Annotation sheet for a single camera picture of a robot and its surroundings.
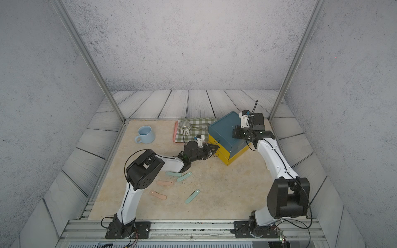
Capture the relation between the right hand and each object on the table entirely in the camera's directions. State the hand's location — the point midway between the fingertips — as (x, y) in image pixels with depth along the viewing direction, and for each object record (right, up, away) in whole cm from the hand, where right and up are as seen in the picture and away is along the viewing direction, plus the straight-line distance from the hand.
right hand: (233, 132), depth 86 cm
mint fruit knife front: (-22, -34, -1) cm, 40 cm away
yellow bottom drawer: (-6, -12, +6) cm, 15 cm away
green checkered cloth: (-19, +4, +29) cm, 35 cm away
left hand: (-6, -10, +3) cm, 12 cm away
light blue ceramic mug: (-54, -2, +18) cm, 57 cm away
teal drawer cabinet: (-7, +1, -1) cm, 7 cm away
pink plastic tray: (-37, +1, +28) cm, 46 cm away
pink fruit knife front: (-41, -34, -1) cm, 53 cm away
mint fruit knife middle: (-27, -26, +5) cm, 38 cm away
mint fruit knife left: (-34, -25, +6) cm, 42 cm away
